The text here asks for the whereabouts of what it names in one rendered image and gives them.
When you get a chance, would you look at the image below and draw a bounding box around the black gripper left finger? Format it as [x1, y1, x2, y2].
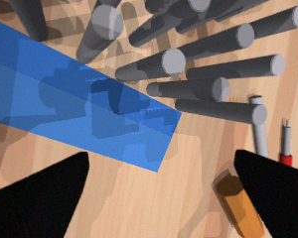
[0, 152, 89, 238]

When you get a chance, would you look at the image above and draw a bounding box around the grey cylinder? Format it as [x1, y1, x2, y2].
[129, 0, 211, 48]
[215, 0, 269, 22]
[115, 48, 186, 82]
[92, 0, 121, 12]
[186, 54, 285, 80]
[249, 95, 269, 158]
[145, 0, 171, 14]
[175, 0, 255, 34]
[8, 0, 49, 42]
[248, 5, 298, 40]
[176, 23, 254, 61]
[146, 77, 230, 102]
[175, 99, 267, 126]
[75, 5, 124, 64]

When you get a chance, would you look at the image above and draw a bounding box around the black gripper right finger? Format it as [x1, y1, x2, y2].
[233, 150, 298, 238]

